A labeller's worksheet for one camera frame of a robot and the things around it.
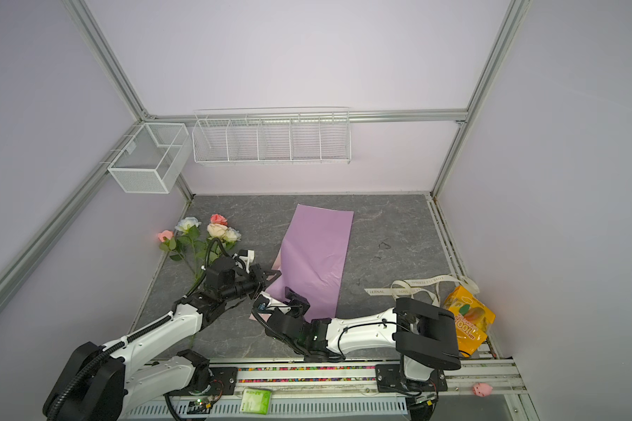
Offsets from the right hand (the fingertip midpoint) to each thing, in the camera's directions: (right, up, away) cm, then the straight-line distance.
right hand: (285, 297), depth 78 cm
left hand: (-1, +6, +2) cm, 6 cm away
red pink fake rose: (-33, +24, +30) cm, 51 cm away
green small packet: (-7, -25, -9) cm, 28 cm away
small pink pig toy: (+55, -23, -7) cm, 60 cm away
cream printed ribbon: (+48, 0, +15) cm, 51 cm away
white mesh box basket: (-52, +46, +19) cm, 72 cm away
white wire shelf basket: (-4, +57, +24) cm, 61 cm away
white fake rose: (-43, +20, +27) cm, 55 cm away
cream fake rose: (-31, +19, +24) cm, 43 cm away
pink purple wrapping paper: (+7, +8, +21) cm, 23 cm away
